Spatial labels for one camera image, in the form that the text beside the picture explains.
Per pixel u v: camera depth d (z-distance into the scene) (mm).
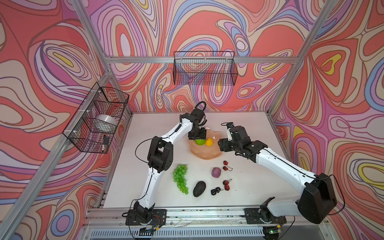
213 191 801
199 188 784
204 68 962
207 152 952
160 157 583
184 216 750
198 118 796
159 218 723
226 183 838
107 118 737
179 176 837
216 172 842
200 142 914
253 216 730
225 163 907
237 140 629
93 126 727
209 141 960
